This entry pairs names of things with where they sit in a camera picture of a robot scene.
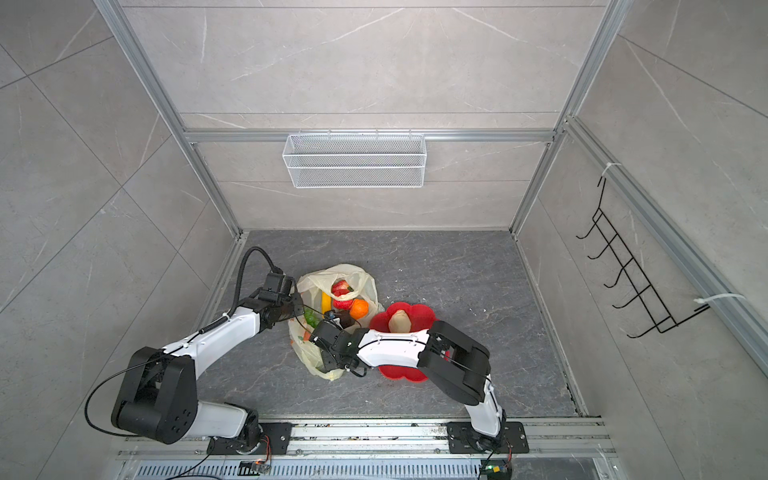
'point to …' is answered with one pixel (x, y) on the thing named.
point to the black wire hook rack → (630, 272)
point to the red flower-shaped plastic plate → (421, 318)
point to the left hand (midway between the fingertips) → (295, 297)
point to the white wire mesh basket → (355, 161)
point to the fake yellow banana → (326, 302)
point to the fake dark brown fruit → (345, 318)
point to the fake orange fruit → (359, 309)
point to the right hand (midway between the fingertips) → (331, 350)
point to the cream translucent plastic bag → (309, 292)
